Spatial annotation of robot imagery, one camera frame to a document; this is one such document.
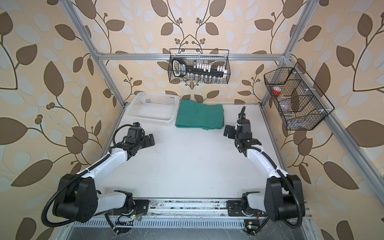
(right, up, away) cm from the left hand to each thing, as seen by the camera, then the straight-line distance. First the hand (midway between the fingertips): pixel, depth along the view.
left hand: (147, 137), depth 89 cm
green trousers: (+28, +14, +23) cm, 39 cm away
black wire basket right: (+82, +18, -15) cm, 85 cm away
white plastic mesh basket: (-6, +20, +31) cm, 37 cm away
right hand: (+52, +5, -1) cm, 52 cm away
